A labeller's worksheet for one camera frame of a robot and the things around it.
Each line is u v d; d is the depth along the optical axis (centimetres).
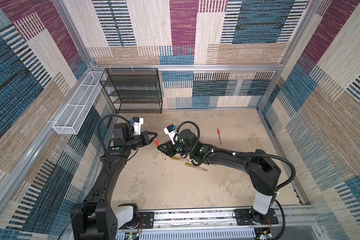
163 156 71
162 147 78
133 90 110
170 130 72
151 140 74
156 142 77
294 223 74
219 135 105
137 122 72
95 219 39
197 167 89
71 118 71
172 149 71
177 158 93
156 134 77
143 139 69
